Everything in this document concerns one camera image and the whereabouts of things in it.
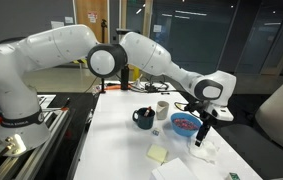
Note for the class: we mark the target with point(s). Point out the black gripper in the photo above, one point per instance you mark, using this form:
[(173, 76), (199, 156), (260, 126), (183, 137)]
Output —
[(207, 121)]

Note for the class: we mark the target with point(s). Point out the white napkin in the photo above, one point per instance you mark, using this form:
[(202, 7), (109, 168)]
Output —
[(209, 154)]

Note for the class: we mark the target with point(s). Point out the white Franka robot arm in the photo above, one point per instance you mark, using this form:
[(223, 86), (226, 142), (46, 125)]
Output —
[(64, 43)]

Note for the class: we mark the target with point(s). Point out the colourful candy pieces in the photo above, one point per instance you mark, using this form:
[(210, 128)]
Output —
[(184, 124)]

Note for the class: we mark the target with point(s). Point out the blue plastic bowl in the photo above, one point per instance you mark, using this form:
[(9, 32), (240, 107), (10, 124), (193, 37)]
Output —
[(178, 130)]

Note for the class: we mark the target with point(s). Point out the white paper cup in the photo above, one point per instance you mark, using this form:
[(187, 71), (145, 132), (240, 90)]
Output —
[(162, 113)]

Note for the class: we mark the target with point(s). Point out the yellow sticky note pad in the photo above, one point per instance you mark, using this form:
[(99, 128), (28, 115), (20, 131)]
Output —
[(157, 153)]

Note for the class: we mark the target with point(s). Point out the small green box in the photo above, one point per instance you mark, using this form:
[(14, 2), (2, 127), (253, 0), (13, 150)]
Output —
[(233, 176)]

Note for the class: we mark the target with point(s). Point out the black marker pen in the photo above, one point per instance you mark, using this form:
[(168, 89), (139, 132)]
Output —
[(165, 93)]

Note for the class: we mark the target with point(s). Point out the dark teal mug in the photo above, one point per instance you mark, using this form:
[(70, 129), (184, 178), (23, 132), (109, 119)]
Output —
[(144, 123)]

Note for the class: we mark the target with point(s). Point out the red white marker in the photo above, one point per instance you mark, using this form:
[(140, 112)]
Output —
[(147, 111)]

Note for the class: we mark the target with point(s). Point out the grey office chair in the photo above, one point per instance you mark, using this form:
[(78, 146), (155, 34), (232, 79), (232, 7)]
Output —
[(281, 113)]

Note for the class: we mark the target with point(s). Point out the black water bottle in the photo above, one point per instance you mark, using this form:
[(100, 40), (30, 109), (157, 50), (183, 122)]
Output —
[(124, 80)]

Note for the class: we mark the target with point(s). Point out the orange tool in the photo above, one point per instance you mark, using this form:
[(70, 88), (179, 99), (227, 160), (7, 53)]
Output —
[(114, 86)]

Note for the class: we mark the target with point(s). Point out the red white door sign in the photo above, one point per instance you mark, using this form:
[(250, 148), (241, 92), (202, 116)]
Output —
[(92, 16)]

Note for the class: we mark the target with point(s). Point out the wooden door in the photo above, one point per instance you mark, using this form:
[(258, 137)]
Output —
[(87, 10)]

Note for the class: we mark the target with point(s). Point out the black stereo camera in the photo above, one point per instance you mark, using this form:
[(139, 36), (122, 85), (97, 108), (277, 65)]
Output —
[(127, 31)]

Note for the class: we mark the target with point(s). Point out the white wall panel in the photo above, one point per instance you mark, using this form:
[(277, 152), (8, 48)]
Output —
[(57, 24)]

